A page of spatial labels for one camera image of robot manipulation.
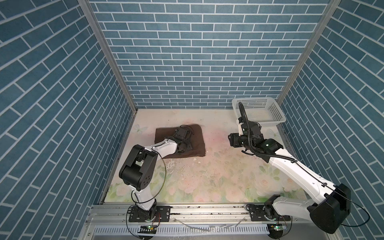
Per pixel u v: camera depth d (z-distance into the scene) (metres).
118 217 0.75
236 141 0.70
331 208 0.38
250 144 0.57
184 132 0.76
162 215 0.74
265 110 1.21
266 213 0.66
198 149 0.94
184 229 0.71
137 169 0.48
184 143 0.86
